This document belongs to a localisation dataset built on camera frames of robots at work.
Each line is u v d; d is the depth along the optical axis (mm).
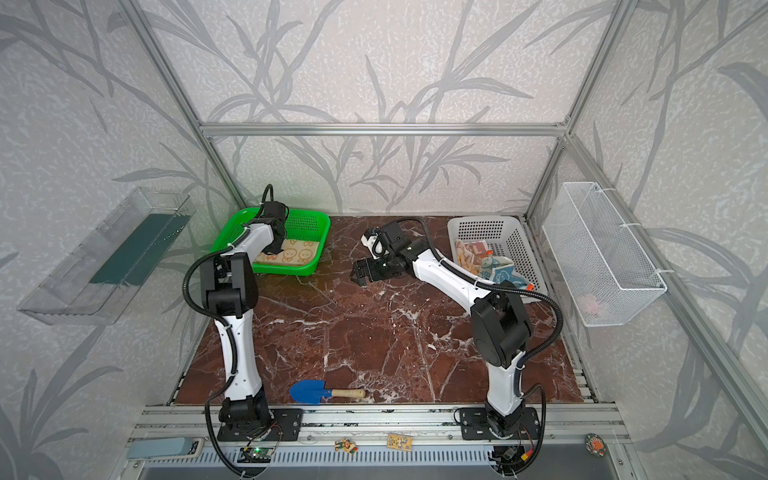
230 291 619
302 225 1187
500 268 860
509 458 755
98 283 630
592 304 721
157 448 676
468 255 1054
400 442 705
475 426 732
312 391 788
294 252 1077
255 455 715
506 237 1096
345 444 706
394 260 663
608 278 603
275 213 868
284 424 739
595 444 706
